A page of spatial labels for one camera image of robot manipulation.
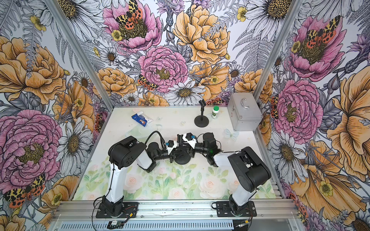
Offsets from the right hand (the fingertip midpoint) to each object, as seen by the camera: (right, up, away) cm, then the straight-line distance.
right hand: (180, 147), depth 85 cm
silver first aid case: (+43, +20, +15) cm, 50 cm away
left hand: (+2, -4, +6) cm, 8 cm away
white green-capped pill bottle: (+25, +21, +24) cm, 40 cm away
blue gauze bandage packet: (-31, +17, +25) cm, 43 cm away
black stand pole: (0, +5, -6) cm, 7 cm away
